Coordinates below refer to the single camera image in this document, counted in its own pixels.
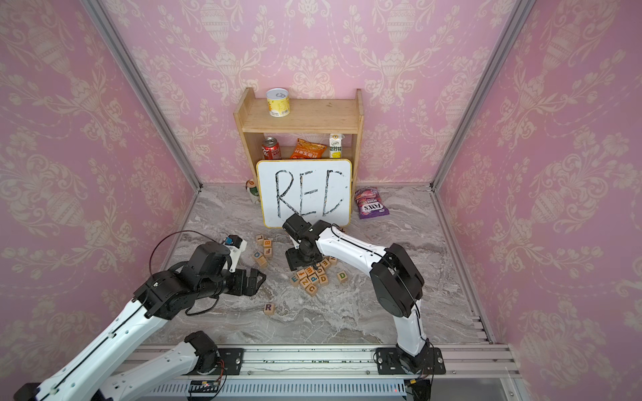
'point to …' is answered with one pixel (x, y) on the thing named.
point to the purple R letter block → (269, 308)
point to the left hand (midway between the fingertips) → (255, 277)
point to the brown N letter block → (332, 260)
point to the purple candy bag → (369, 204)
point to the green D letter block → (342, 276)
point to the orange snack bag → (306, 149)
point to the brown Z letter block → (305, 281)
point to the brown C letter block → (311, 289)
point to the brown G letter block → (320, 271)
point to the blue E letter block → (294, 279)
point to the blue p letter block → (313, 278)
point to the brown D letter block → (323, 279)
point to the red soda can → (271, 149)
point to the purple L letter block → (260, 240)
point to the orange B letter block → (267, 243)
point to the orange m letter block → (309, 271)
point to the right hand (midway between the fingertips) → (298, 263)
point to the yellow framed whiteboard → (318, 190)
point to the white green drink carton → (335, 144)
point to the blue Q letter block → (257, 255)
